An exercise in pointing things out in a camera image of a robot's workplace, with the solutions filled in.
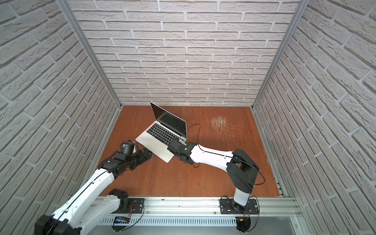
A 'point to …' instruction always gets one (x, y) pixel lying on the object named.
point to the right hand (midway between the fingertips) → (189, 151)
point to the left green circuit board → (121, 220)
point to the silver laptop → (167, 127)
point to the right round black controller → (243, 223)
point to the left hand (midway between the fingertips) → (146, 152)
